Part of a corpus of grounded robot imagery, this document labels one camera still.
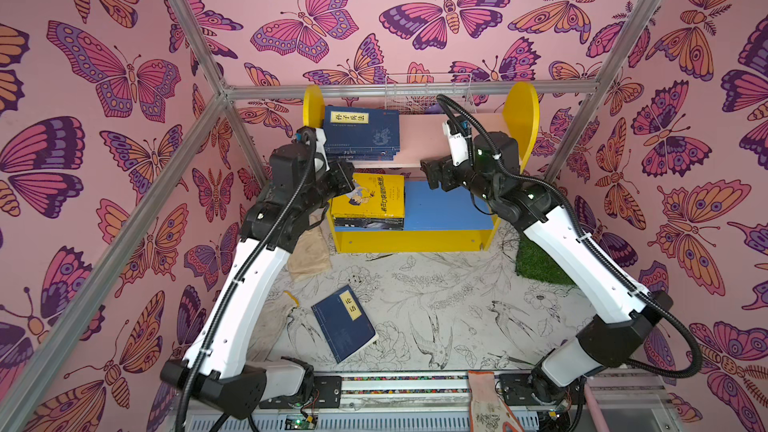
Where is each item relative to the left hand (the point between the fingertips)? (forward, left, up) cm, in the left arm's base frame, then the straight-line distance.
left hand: (357, 161), depth 64 cm
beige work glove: (+2, +20, -43) cm, 48 cm away
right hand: (+5, -19, -1) cm, 19 cm away
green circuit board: (-43, +15, -45) cm, 64 cm away
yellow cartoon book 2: (+4, -1, -28) cm, 28 cm away
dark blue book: (-20, +7, -43) cm, 48 cm away
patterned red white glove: (-41, -30, -42) cm, 66 cm away
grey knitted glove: (-20, +28, -43) cm, 55 cm away
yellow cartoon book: (+10, -2, -22) cm, 24 cm away
